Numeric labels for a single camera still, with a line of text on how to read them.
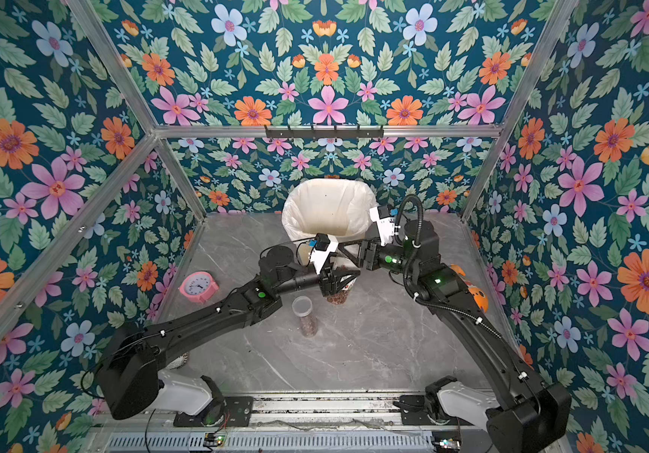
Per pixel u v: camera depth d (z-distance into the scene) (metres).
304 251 0.62
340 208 0.95
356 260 0.61
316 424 0.72
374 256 0.59
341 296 0.70
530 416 0.37
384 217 0.60
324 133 0.93
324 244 0.60
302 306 0.76
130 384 0.41
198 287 0.96
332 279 0.62
